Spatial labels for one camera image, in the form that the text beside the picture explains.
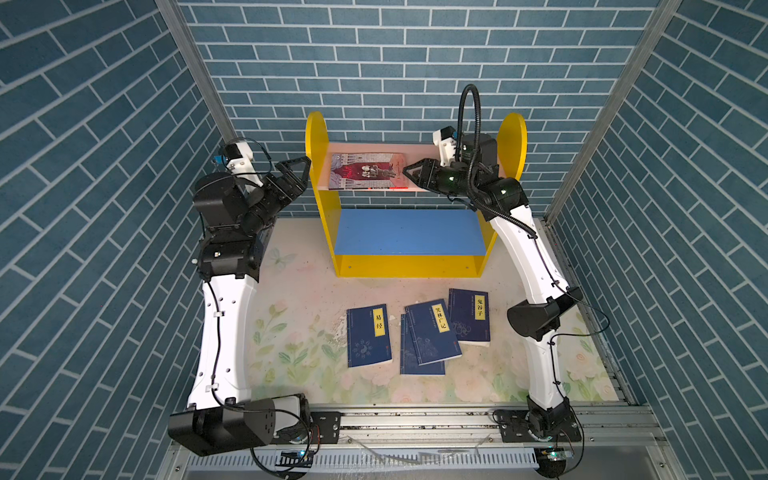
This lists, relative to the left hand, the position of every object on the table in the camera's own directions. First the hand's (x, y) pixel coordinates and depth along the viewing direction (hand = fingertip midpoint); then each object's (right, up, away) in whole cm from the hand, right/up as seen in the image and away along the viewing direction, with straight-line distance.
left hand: (312, 168), depth 61 cm
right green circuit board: (+55, -68, +10) cm, 88 cm away
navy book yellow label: (+28, -42, +28) cm, 58 cm away
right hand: (+21, +2, +11) cm, 23 cm away
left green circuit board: (-7, -68, +11) cm, 70 cm away
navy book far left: (+9, -44, +26) cm, 52 cm away
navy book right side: (+40, -37, +33) cm, 64 cm away
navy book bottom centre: (+21, -50, +24) cm, 59 cm away
